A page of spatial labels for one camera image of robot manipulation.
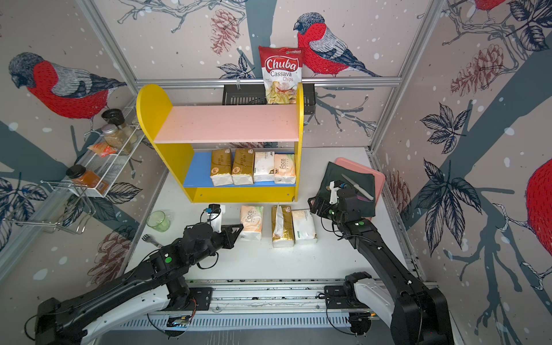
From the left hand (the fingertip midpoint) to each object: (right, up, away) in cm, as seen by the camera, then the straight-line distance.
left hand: (247, 224), depth 73 cm
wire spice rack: (-50, +19, 0) cm, 54 cm away
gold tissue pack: (+13, -4, +9) cm, 16 cm away
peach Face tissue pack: (+1, +1, +3) cm, 3 cm away
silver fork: (-44, -10, +14) cm, 47 cm away
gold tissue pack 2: (-13, +20, +13) cm, 27 cm away
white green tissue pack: (+5, +20, +15) cm, 25 cm away
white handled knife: (+50, +10, +29) cm, 59 cm away
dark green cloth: (+55, +12, +34) cm, 66 cm away
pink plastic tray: (+63, +14, +35) cm, 73 cm away
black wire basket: (0, +52, +22) cm, 57 cm away
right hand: (+26, +7, +11) cm, 29 cm away
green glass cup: (-44, -4, +21) cm, 49 cm away
